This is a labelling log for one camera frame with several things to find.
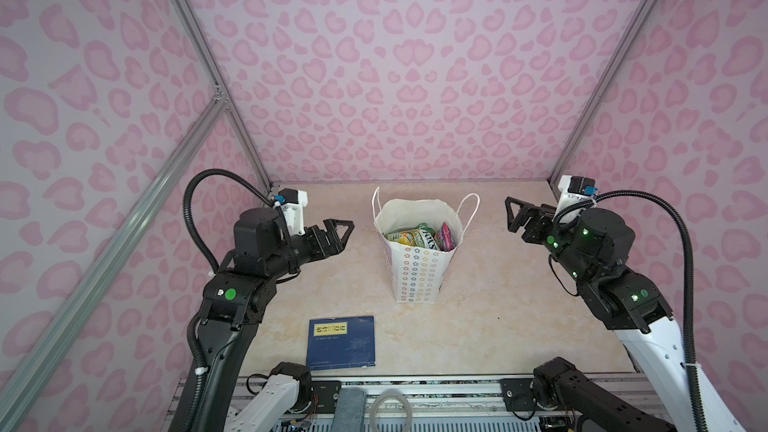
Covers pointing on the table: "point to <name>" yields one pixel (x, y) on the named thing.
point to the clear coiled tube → (392, 392)
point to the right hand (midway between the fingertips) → (522, 200)
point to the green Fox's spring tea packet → (425, 236)
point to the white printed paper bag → (417, 273)
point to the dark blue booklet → (341, 343)
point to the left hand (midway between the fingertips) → (341, 224)
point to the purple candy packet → (444, 239)
